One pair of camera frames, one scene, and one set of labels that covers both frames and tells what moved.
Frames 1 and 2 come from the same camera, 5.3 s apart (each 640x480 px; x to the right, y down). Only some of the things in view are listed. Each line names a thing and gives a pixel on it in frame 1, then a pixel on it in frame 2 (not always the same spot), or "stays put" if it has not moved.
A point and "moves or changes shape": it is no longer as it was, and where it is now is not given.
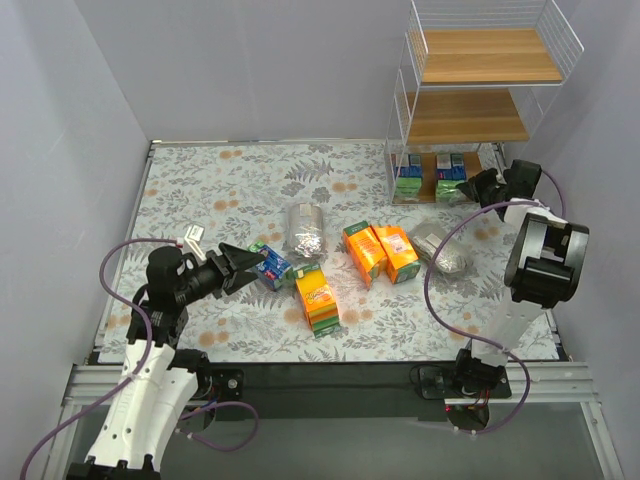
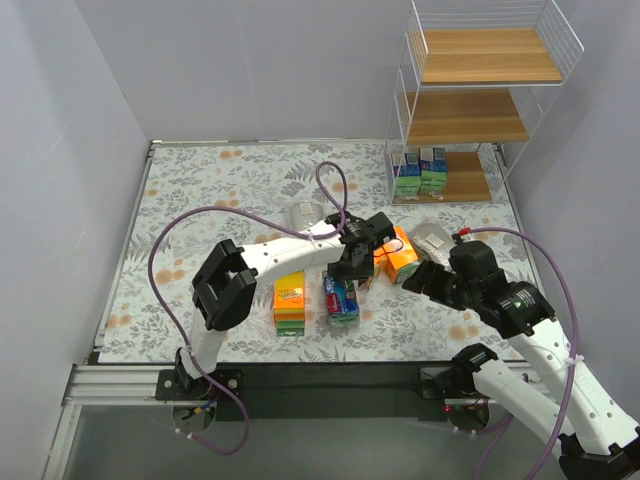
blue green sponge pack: (273, 269) moves or changes shape
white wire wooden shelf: (473, 76) stays put
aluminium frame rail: (87, 384) stays put
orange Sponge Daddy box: (318, 299) -> (289, 304)
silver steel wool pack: (451, 258) stays put
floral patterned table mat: (342, 271) stays put
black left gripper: (223, 271) -> (351, 269)
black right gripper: (486, 186) -> (430, 279)
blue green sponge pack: (450, 170) -> (433, 170)
